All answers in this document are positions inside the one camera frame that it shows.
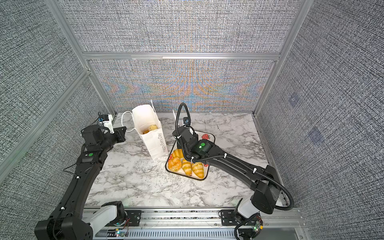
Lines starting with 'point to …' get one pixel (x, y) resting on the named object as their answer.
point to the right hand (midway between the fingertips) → (183, 134)
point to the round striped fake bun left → (177, 153)
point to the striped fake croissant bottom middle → (186, 166)
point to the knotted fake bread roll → (175, 164)
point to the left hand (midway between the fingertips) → (126, 127)
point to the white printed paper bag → (148, 126)
